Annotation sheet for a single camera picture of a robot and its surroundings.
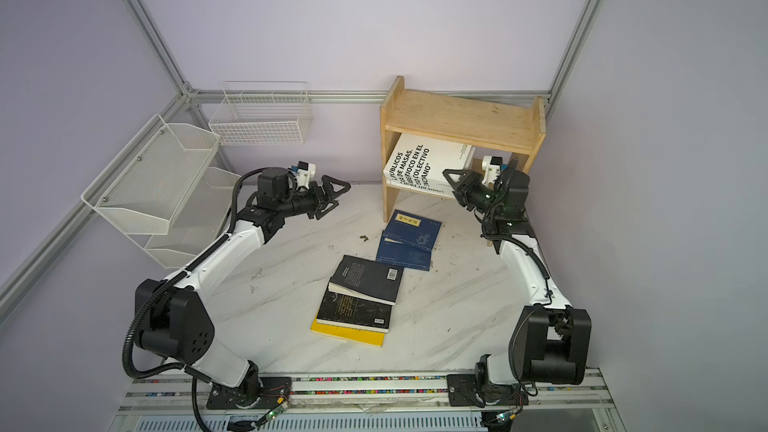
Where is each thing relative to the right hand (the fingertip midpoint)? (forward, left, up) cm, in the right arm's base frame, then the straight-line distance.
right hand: (442, 176), depth 75 cm
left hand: (-1, +26, -5) cm, 27 cm away
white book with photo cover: (+7, +4, -11) cm, 14 cm away
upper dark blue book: (+7, +6, -32) cm, 34 cm away
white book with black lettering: (+7, +4, 0) cm, 8 cm away
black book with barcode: (-13, +21, -32) cm, 40 cm away
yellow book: (-29, +26, -33) cm, 51 cm away
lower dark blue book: (-3, +10, -32) cm, 34 cm away
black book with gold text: (-24, +28, -30) cm, 47 cm away
